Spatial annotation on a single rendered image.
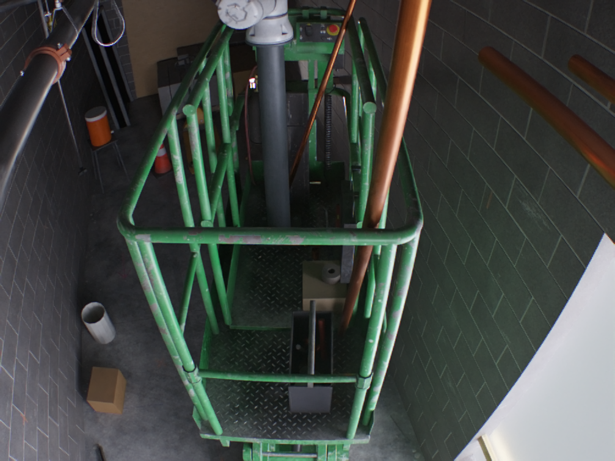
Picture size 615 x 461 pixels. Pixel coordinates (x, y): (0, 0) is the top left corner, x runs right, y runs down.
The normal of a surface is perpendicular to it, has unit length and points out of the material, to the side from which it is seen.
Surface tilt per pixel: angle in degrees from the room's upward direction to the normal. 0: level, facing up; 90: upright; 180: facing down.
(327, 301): 90
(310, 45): 90
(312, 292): 0
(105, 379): 0
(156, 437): 0
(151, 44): 90
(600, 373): 90
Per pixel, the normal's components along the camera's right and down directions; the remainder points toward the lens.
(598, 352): -0.97, 0.18
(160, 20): 0.24, 0.67
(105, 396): -0.02, -0.72
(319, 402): -0.04, 0.69
